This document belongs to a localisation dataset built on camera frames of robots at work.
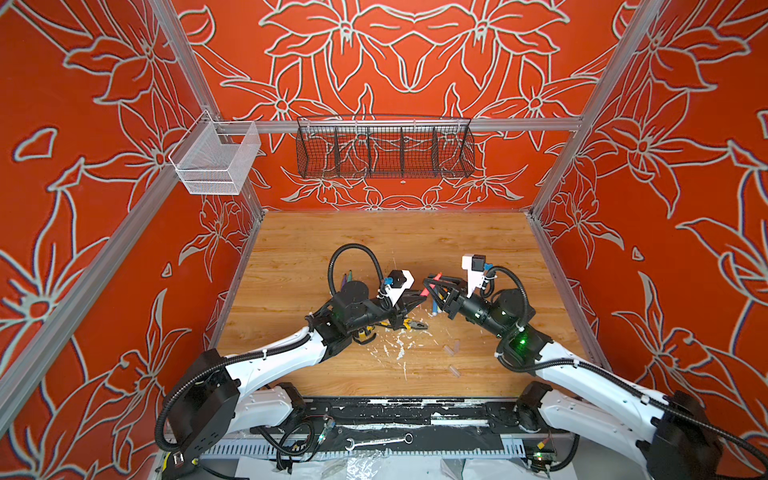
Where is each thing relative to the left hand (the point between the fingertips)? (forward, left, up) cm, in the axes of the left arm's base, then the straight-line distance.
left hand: (423, 293), depth 70 cm
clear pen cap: (-4, -9, -22) cm, 24 cm away
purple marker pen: (+17, +24, -23) cm, 37 cm away
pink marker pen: (-1, 0, +2) cm, 2 cm away
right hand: (0, 0, +4) cm, 4 cm away
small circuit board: (-29, -29, -24) cm, 47 cm away
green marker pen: (+18, +22, -23) cm, 36 cm away
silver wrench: (-27, +2, -23) cm, 35 cm away
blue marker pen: (-4, -3, +1) cm, 5 cm away
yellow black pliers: (+2, +2, -22) cm, 22 cm away
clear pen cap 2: (-11, -11, -23) cm, 27 cm away
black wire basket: (+51, +12, +7) cm, 53 cm away
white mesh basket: (+41, +66, +8) cm, 78 cm away
